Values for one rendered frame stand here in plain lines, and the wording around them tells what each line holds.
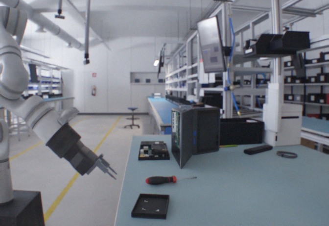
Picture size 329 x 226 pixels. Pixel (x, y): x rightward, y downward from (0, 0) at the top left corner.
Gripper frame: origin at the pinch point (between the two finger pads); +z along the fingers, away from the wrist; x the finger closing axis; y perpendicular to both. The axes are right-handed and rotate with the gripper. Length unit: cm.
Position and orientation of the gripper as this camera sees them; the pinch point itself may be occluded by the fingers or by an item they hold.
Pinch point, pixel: (116, 176)
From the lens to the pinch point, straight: 64.3
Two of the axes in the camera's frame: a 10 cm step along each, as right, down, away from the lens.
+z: 7.0, 7.0, 1.3
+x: 1.2, 0.6, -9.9
